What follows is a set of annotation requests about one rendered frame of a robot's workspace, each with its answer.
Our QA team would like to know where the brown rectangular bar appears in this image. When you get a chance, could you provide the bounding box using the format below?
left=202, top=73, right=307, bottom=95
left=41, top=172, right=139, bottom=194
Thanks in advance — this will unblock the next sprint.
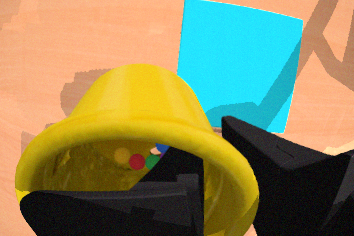
left=65, top=115, right=160, bottom=154

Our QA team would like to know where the red marble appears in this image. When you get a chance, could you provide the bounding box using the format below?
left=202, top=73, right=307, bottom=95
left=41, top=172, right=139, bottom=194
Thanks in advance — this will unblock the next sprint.
left=129, top=154, right=145, bottom=171

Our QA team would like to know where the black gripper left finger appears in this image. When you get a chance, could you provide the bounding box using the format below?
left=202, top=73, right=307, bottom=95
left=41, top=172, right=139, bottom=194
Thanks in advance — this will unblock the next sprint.
left=19, top=147, right=205, bottom=236

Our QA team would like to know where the yellow cup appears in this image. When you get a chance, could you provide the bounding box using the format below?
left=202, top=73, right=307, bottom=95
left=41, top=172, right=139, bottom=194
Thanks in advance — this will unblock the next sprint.
left=15, top=63, right=260, bottom=236

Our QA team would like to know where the green marble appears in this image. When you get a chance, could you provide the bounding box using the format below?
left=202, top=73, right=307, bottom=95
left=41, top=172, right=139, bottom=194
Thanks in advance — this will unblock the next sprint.
left=145, top=154, right=161, bottom=170

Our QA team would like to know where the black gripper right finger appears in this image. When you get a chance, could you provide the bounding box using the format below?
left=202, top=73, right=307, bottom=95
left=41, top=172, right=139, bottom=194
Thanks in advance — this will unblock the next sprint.
left=221, top=115, right=354, bottom=236

